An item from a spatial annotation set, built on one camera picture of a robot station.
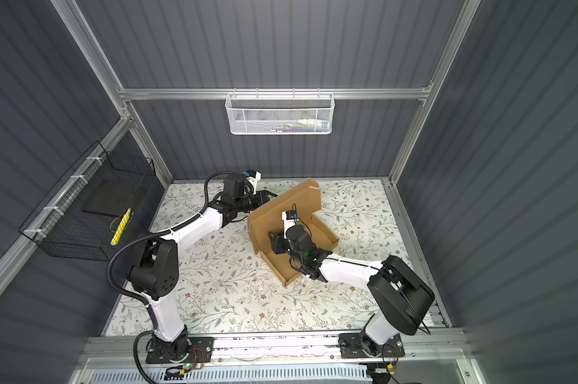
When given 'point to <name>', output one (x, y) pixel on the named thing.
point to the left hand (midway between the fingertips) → (274, 196)
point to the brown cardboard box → (303, 198)
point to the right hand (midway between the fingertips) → (275, 234)
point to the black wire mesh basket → (85, 213)
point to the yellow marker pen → (118, 233)
